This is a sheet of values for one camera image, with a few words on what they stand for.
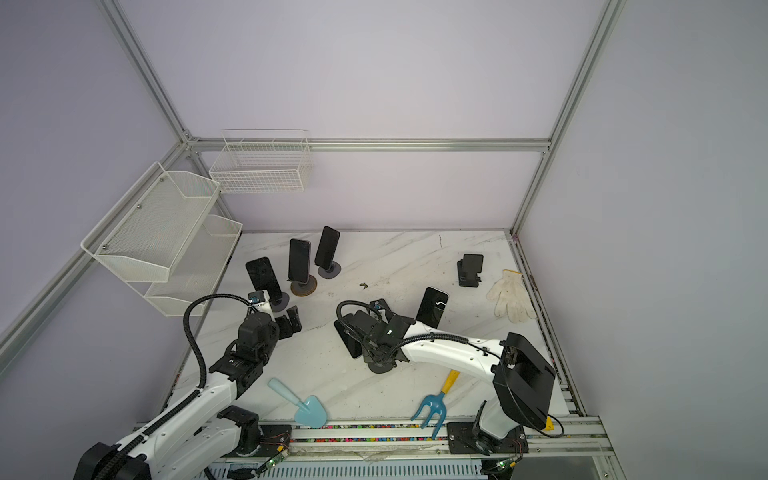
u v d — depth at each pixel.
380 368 0.84
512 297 1.01
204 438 0.57
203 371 0.55
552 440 0.75
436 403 0.79
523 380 0.42
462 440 0.73
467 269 1.01
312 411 0.78
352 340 0.64
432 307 0.84
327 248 1.02
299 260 0.95
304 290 1.01
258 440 0.72
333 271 1.07
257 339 0.63
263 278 0.90
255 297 0.73
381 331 0.60
